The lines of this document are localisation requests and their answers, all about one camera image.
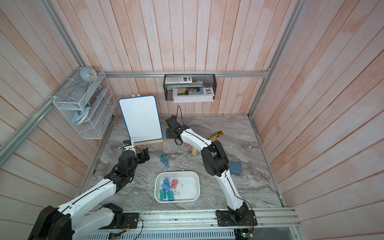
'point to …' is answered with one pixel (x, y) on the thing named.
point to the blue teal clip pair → (163, 158)
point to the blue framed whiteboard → (141, 115)
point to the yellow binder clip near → (194, 152)
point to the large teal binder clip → (170, 195)
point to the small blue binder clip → (165, 186)
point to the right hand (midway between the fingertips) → (169, 132)
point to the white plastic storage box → (176, 186)
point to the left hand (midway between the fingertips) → (141, 150)
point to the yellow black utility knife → (216, 135)
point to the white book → (193, 94)
